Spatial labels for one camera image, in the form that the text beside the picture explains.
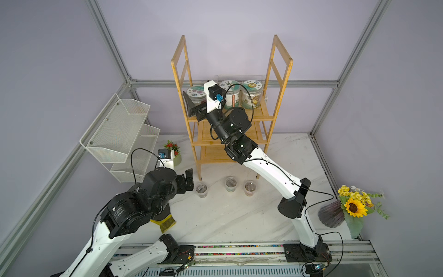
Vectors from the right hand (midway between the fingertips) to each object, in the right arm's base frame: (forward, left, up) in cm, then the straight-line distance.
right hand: (197, 90), depth 57 cm
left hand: (-20, +8, -22) cm, 30 cm away
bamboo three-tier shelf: (+6, +2, -38) cm, 39 cm away
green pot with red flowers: (+10, +19, -45) cm, 50 cm away
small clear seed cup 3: (-12, -21, -50) cm, 55 cm away
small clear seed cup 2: (-9, -11, -50) cm, 52 cm away
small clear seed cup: (-13, +4, -49) cm, 51 cm away
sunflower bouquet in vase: (-29, -57, -32) cm, 71 cm away
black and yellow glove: (-28, +21, -54) cm, 64 cm away
